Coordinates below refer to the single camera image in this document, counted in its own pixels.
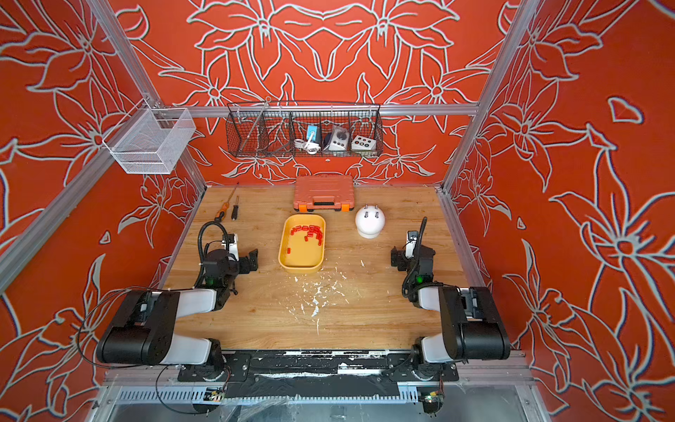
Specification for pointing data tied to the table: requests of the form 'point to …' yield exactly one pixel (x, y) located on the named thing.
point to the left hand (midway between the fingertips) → (243, 249)
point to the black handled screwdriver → (235, 209)
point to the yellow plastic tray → (295, 254)
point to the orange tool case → (323, 193)
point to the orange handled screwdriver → (221, 214)
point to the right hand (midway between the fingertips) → (405, 244)
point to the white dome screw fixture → (369, 221)
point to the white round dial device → (340, 138)
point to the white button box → (363, 146)
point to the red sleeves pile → (313, 231)
